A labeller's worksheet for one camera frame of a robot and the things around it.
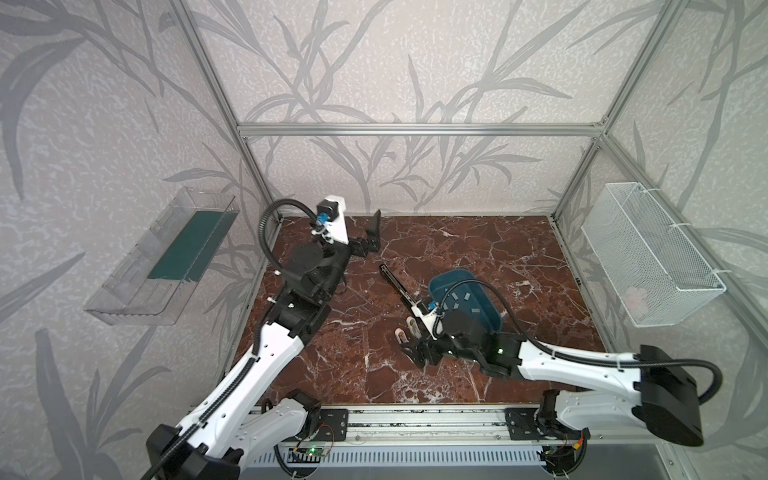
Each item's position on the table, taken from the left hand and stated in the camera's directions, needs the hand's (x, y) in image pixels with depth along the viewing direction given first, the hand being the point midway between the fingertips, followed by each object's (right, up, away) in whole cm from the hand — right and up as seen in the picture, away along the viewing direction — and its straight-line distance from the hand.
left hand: (364, 201), depth 63 cm
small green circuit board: (-14, -59, +7) cm, 61 cm away
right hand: (+10, -31, +13) cm, 35 cm away
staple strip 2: (+29, -27, +33) cm, 52 cm away
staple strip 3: (+31, -31, +31) cm, 53 cm away
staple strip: (+25, -27, +33) cm, 50 cm away
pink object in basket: (+66, -24, +9) cm, 70 cm away
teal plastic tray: (+27, -25, +34) cm, 50 cm away
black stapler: (+9, -27, +31) cm, 42 cm away
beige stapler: (+11, -35, +23) cm, 43 cm away
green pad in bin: (-41, -9, +6) cm, 42 cm away
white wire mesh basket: (+62, -16, 0) cm, 64 cm away
